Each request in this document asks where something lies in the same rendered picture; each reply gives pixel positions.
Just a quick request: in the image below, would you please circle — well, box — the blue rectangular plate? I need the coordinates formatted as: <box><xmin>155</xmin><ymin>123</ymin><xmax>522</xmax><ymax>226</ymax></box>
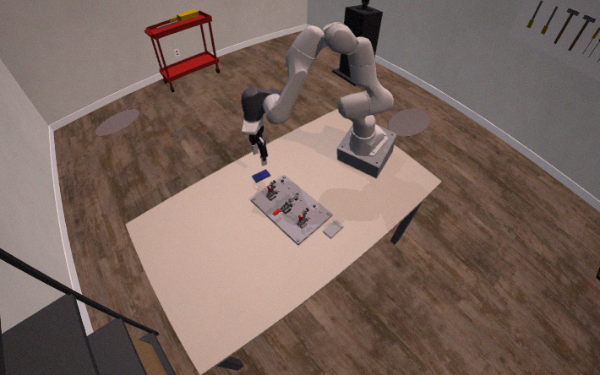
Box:
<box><xmin>252</xmin><ymin>170</ymin><xmax>270</xmax><ymax>183</ymax></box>

